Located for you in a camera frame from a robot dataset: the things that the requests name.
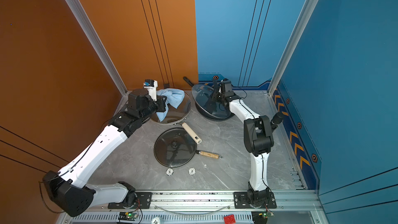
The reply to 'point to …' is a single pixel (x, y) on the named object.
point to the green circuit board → (129, 216)
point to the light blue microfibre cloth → (174, 97)
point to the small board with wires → (267, 213)
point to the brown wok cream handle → (188, 129)
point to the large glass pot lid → (174, 115)
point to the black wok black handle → (202, 96)
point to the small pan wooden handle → (174, 148)
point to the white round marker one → (192, 171)
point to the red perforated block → (229, 219)
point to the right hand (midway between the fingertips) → (214, 93)
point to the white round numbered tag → (156, 220)
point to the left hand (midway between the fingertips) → (166, 94)
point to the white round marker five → (169, 171)
